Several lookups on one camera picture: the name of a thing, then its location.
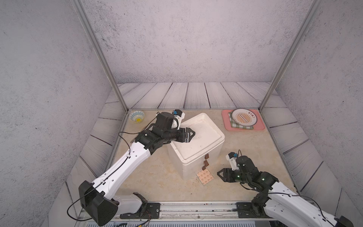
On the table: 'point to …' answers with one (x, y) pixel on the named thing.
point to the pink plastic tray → (227, 125)
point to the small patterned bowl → (136, 116)
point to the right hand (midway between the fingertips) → (222, 174)
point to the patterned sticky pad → (204, 176)
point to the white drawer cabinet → (206, 145)
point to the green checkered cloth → (234, 124)
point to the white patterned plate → (244, 117)
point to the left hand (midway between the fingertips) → (191, 133)
